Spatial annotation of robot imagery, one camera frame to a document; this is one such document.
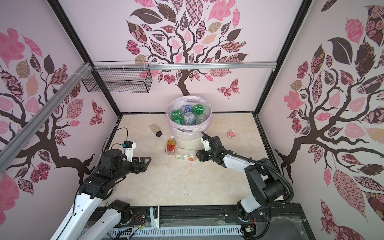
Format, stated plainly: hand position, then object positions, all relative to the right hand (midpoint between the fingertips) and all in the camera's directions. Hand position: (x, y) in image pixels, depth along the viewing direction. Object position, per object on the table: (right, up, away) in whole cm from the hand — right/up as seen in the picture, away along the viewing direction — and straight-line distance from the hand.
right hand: (200, 151), depth 91 cm
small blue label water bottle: (-6, +21, -13) cm, 26 cm away
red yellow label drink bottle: (-19, +4, +4) cm, 20 cm away
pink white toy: (+24, +11, +15) cm, 30 cm away
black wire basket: (-65, +54, +31) cm, 90 cm away
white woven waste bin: (-7, +3, +1) cm, 7 cm away
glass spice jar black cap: (-29, +11, +13) cm, 34 cm away
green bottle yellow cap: (-14, +22, -4) cm, 26 cm away
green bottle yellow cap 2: (-1, +25, -10) cm, 27 cm away
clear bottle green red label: (-9, -3, +6) cm, 11 cm away
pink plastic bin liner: (-6, +13, -15) cm, 21 cm away
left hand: (-29, -2, -17) cm, 33 cm away
